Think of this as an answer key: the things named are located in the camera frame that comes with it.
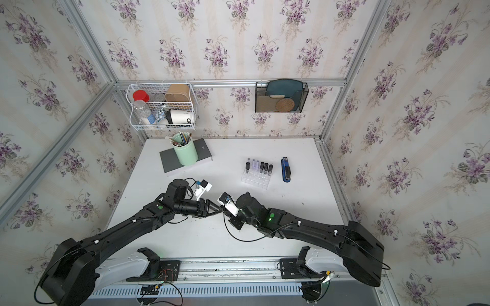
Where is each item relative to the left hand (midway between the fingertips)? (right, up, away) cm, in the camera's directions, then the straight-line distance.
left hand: (221, 215), depth 73 cm
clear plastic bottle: (-40, +43, +17) cm, 62 cm away
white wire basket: (-28, +48, +19) cm, 59 cm away
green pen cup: (-21, +24, +24) cm, 40 cm away
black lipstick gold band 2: (+22, +17, +22) cm, 36 cm away
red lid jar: (-43, +54, +19) cm, 71 cm away
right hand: (+3, +1, +4) cm, 5 cm away
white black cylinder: (-24, +43, +20) cm, 53 cm away
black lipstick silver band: (+18, +17, +24) cm, 35 cm away
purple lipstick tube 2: (+16, +17, +25) cm, 34 cm away
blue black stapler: (+31, +16, +27) cm, 44 cm away
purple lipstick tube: (+14, +18, +25) cm, 33 cm away
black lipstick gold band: (+11, +17, +25) cm, 32 cm away
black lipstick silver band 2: (+20, +17, +24) cm, 36 cm away
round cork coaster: (+30, +50, +25) cm, 63 cm away
